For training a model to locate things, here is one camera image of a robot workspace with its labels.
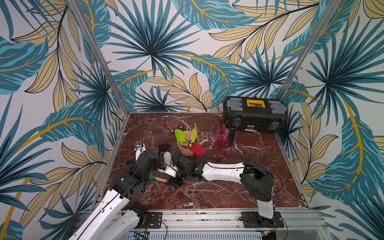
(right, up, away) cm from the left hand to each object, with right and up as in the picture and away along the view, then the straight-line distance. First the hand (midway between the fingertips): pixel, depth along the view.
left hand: (146, 159), depth 73 cm
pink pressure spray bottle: (+42, +8, +25) cm, 49 cm away
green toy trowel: (+15, +10, +20) cm, 27 cm away
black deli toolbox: (+64, +24, +26) cm, 73 cm away
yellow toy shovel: (+24, +13, +12) cm, 30 cm away
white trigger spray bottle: (+7, -2, +18) cm, 20 cm away
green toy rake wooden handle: (-1, -13, +13) cm, 19 cm away
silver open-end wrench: (+22, +14, +19) cm, 32 cm away
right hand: (+6, -18, +4) cm, 19 cm away
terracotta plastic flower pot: (+17, +4, +16) cm, 24 cm away
